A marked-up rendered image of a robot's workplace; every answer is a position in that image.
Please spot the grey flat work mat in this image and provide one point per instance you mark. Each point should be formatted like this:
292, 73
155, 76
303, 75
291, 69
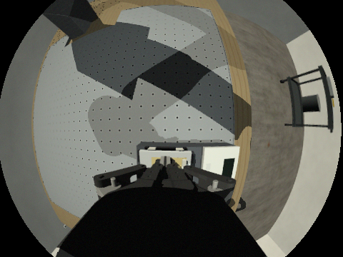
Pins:
160, 74

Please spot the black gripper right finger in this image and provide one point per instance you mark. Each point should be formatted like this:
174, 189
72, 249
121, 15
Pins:
183, 178

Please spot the black dock with white console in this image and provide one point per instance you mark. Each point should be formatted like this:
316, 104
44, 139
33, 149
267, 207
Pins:
220, 158

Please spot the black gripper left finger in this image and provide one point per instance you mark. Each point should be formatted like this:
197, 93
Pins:
113, 180

